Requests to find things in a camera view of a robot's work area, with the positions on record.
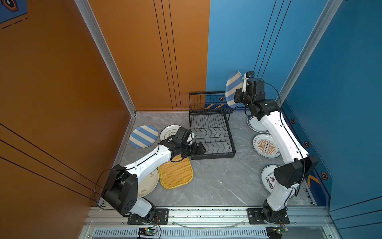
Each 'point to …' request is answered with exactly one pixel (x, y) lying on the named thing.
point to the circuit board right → (275, 232)
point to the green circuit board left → (146, 231)
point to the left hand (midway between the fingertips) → (201, 149)
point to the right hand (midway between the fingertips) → (239, 90)
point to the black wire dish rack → (209, 123)
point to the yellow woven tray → (176, 173)
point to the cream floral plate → (148, 183)
